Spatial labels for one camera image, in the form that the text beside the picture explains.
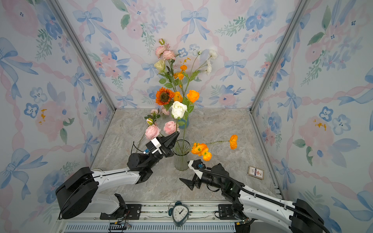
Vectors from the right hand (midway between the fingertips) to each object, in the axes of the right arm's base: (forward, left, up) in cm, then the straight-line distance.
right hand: (185, 168), depth 73 cm
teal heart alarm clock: (-17, +2, -11) cm, 21 cm away
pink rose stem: (+9, +14, +19) cm, 25 cm away
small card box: (+4, -42, -14) cm, 44 cm away
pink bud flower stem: (+44, +28, -12) cm, 53 cm away
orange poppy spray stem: (0, -7, +19) cm, 21 cm away
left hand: (+6, +3, +22) cm, 23 cm away
